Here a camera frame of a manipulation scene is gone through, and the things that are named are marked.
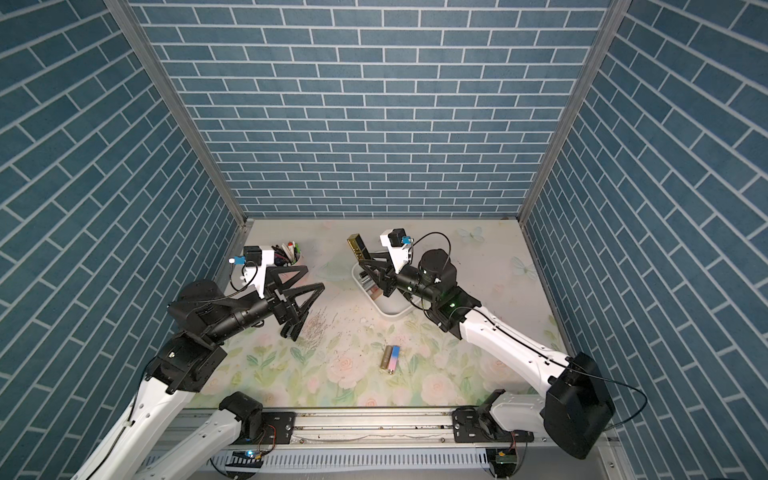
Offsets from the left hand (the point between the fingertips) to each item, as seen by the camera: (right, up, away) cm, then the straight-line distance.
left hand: (321, 283), depth 59 cm
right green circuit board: (+41, -46, +14) cm, 64 cm away
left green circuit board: (-22, -45, +13) cm, 52 cm away
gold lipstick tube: (+12, -24, +25) cm, 37 cm away
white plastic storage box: (+15, -12, +37) cm, 42 cm away
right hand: (+8, +4, +10) cm, 13 cm away
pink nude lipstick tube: (+8, -8, +39) cm, 41 cm away
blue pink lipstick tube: (+14, -25, +25) cm, 38 cm away
